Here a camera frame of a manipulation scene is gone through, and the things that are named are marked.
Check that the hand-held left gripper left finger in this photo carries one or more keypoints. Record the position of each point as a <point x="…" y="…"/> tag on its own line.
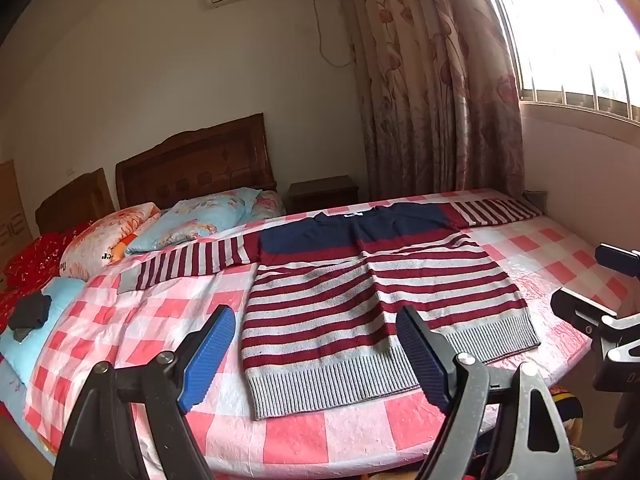
<point x="210" y="355"/>

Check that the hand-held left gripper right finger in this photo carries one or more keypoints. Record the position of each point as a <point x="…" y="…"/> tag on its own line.
<point x="420" y="360"/>

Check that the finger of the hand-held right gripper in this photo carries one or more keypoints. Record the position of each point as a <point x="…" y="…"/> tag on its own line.
<point x="620" y="259"/>
<point x="580" y="312"/>

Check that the red white striped sweater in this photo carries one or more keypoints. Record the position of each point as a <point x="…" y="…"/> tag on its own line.
<point x="320" y="285"/>

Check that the pink checked bed sheet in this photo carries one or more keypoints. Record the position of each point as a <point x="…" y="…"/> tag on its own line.
<point x="150" y="320"/>

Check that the yellow black striped cloth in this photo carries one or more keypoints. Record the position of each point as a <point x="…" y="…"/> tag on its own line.
<point x="567" y="407"/>

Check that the blue floral pillow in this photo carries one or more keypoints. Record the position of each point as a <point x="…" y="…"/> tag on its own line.
<point x="200" y="217"/>

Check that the pink floral pillow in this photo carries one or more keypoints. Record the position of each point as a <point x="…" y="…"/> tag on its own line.
<point x="267" y="204"/>

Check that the orange floral pillow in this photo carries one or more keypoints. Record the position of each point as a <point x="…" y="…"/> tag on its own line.
<point x="95" y="240"/>

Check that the light blue cloth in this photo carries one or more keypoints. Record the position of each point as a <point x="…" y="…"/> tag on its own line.
<point x="35" y="355"/>

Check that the dark folded cloth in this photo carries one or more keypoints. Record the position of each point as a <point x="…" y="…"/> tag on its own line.
<point x="30" y="312"/>

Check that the dark wooden nightstand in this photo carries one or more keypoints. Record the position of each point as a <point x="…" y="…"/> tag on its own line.
<point x="322" y="194"/>

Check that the large wooden headboard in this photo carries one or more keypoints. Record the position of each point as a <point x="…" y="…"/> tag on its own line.
<point x="200" y="160"/>

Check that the red blanket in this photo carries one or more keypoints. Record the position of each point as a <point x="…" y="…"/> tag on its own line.
<point x="30" y="260"/>

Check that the small wooden headboard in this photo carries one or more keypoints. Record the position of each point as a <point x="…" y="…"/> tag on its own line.
<point x="75" y="200"/>

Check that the window with bars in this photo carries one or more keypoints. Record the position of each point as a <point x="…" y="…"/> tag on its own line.
<point x="565" y="25"/>

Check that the floral curtain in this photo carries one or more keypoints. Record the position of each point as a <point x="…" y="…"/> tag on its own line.
<point x="430" y="85"/>

